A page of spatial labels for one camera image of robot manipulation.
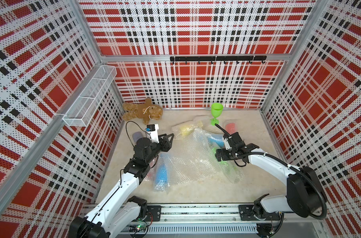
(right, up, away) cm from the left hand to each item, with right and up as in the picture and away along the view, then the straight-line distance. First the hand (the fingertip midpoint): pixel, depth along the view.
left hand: (173, 135), depth 77 cm
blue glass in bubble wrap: (-6, -25, -1) cm, 26 cm away
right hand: (+30, -13, +10) cm, 34 cm away
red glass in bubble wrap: (+37, +4, +23) cm, 44 cm away
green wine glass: (+28, +16, +24) cm, 40 cm away
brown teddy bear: (-24, +15, +34) cm, 44 cm away
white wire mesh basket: (-59, +14, +15) cm, 63 cm away
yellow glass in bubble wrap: (+6, +2, +21) cm, 22 cm away
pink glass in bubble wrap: (-13, -23, +3) cm, 27 cm away
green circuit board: (-16, -44, -7) cm, 47 cm away
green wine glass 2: (+31, -19, +5) cm, 37 cm away
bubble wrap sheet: (+10, -17, +15) cm, 25 cm away
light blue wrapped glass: (+26, -5, +17) cm, 32 cm away
